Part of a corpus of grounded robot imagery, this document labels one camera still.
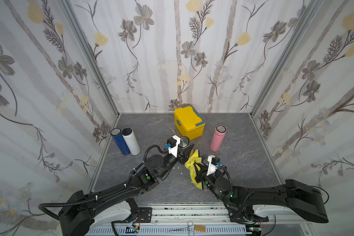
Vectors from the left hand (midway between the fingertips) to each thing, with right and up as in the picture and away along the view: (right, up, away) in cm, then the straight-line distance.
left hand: (188, 141), depth 66 cm
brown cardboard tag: (+6, -44, +6) cm, 45 cm away
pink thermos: (+19, 0, +22) cm, 29 cm away
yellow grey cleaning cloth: (+3, -9, +4) cm, 10 cm away
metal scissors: (+1, -42, +6) cm, 42 cm away
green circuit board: (-29, -46, +7) cm, 55 cm away
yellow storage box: (+2, +10, +31) cm, 32 cm away
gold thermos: (-2, 0, -2) cm, 3 cm away
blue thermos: (-39, +2, +15) cm, 42 cm away
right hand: (+4, -12, +6) cm, 14 cm away
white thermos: (-32, +1, +16) cm, 36 cm away
